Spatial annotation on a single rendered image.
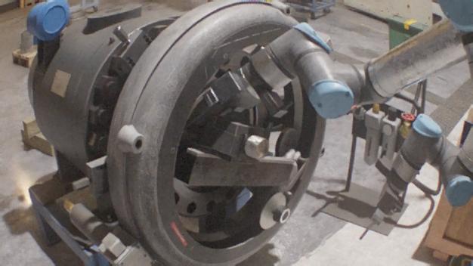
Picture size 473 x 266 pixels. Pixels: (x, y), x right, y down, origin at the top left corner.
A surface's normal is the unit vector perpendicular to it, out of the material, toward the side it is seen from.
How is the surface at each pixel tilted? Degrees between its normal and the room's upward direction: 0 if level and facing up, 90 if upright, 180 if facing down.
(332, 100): 116
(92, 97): 90
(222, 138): 65
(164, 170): 90
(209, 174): 90
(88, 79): 54
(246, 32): 90
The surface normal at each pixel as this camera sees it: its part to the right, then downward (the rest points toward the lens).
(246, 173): 0.75, 0.29
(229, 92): -0.45, -0.03
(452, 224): -0.66, 0.33
